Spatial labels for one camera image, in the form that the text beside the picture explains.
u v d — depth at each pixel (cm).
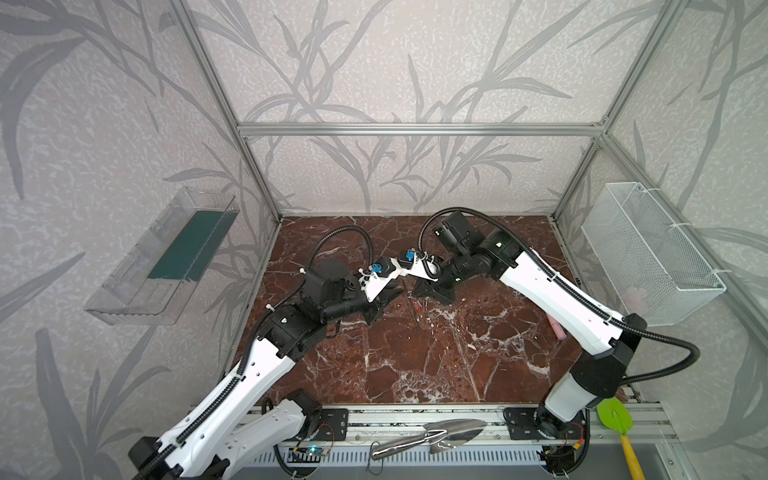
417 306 98
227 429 41
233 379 42
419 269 58
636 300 72
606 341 41
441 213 57
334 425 73
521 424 73
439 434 72
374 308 57
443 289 60
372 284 55
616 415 74
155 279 64
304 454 72
